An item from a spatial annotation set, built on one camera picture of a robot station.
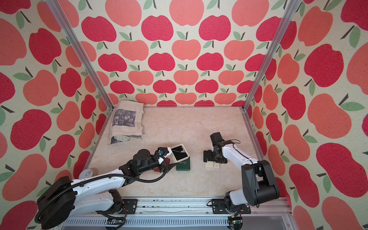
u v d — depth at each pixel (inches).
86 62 35.9
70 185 17.8
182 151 30.7
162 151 25.6
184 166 33.7
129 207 29.7
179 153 30.5
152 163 25.2
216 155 29.7
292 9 27.6
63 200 16.5
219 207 28.9
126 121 41.1
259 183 17.0
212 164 34.6
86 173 31.6
